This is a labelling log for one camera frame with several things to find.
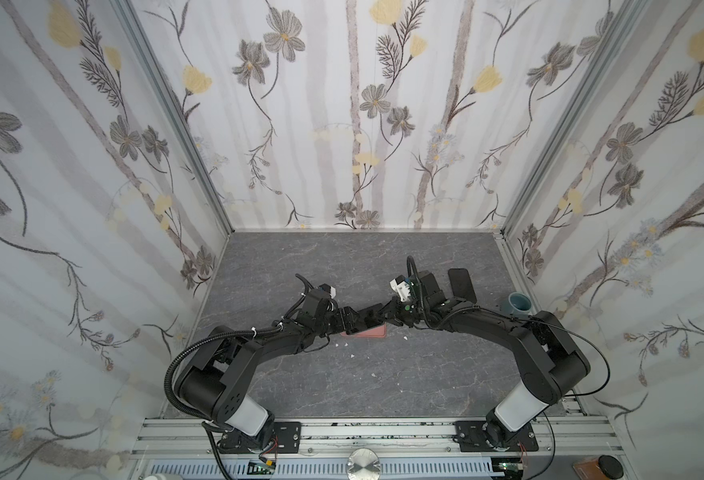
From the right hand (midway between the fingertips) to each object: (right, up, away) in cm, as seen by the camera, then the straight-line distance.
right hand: (369, 308), depth 85 cm
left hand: (-6, -2, +6) cm, 9 cm away
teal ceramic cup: (+50, 0, +11) cm, 51 cm away
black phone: (+1, -4, +7) cm, 8 cm away
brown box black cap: (+49, -30, -22) cm, 62 cm away
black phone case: (+34, +5, +20) cm, 39 cm away
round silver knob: (-2, -27, -27) cm, 38 cm away
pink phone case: (+2, -8, +6) cm, 11 cm away
